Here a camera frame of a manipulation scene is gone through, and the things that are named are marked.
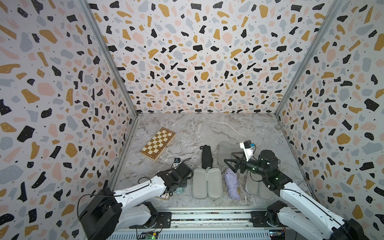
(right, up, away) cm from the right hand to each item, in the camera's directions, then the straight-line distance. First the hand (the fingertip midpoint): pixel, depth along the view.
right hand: (230, 158), depth 75 cm
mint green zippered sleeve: (-11, -16, +10) cm, 22 cm away
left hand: (-24, -14, +10) cm, 29 cm away
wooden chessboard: (-44, +4, +25) cm, 51 cm away
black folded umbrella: (-11, -4, +20) cm, 23 cm away
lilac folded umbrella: (+3, -16, +7) cm, 18 cm away
